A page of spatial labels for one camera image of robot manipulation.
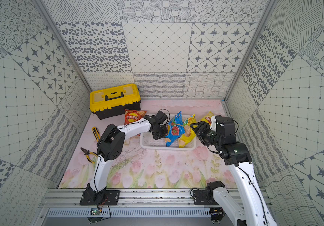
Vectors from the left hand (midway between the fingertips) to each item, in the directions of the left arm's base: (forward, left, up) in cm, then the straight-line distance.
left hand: (168, 133), depth 96 cm
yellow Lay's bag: (-7, -13, +11) cm, 19 cm away
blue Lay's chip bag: (-5, -5, +14) cm, 15 cm away
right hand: (-13, -12, +25) cm, 31 cm away
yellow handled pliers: (-14, +53, -3) cm, 55 cm away
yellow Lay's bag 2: (+12, -29, +3) cm, 31 cm away
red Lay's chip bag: (+11, +27, +6) cm, 30 cm away
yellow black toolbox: (+16, +44, +14) cm, 49 cm away
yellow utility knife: (0, +51, -1) cm, 51 cm away
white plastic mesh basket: (-6, +14, -1) cm, 15 cm away
